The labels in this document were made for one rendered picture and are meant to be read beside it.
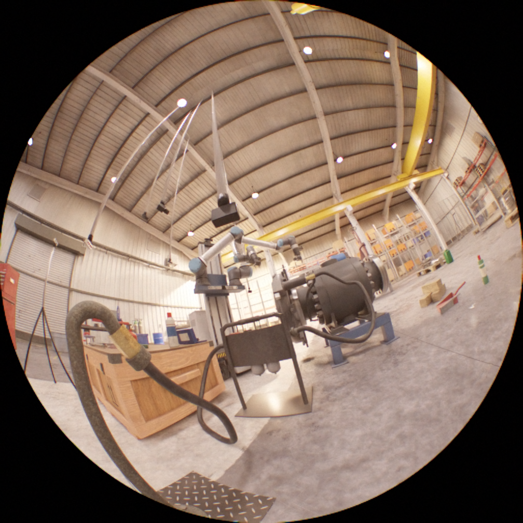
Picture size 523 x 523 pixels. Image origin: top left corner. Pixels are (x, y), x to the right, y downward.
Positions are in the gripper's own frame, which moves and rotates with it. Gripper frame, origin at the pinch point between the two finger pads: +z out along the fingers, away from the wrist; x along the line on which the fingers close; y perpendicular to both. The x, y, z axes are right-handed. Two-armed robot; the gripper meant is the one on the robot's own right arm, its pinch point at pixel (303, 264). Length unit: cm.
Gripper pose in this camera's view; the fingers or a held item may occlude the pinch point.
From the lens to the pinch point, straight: 179.8
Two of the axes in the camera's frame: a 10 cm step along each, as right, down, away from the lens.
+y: -9.6, 2.3, -1.6
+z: 2.7, 9.1, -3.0
